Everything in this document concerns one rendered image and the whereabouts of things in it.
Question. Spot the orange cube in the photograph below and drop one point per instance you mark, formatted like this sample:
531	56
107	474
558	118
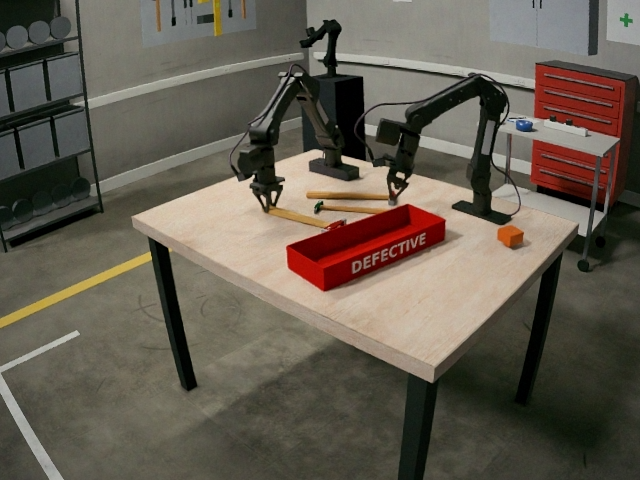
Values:
510	235

